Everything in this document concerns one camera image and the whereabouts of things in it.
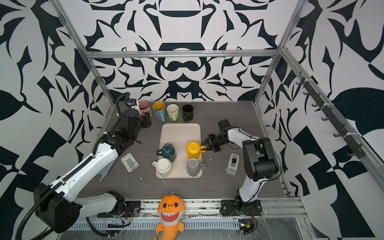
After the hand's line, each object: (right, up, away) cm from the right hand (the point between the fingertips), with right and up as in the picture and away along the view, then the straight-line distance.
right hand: (201, 144), depth 88 cm
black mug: (-9, +19, +16) cm, 26 cm away
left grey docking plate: (-42, -11, 0) cm, 43 cm away
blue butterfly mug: (-28, +21, +14) cm, 38 cm away
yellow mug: (-4, -3, -3) cm, 6 cm away
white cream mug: (-21, -11, -7) cm, 25 cm away
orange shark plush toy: (-15, -25, -21) cm, 36 cm away
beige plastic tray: (-9, +1, +11) cm, 14 cm away
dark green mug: (-19, -3, -5) cm, 20 cm away
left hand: (-30, +19, -13) cm, 38 cm away
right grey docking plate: (+18, -9, -2) cm, 21 cm away
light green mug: (-19, +20, +15) cm, 31 cm away
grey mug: (-5, -10, -10) cm, 15 cm away
